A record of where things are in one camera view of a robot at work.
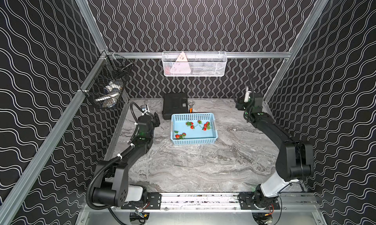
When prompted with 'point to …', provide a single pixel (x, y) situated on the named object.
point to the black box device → (174, 103)
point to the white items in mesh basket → (111, 92)
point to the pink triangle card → (181, 66)
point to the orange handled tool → (191, 108)
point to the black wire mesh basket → (104, 88)
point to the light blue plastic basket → (190, 128)
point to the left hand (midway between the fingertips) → (150, 110)
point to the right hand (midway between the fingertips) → (243, 98)
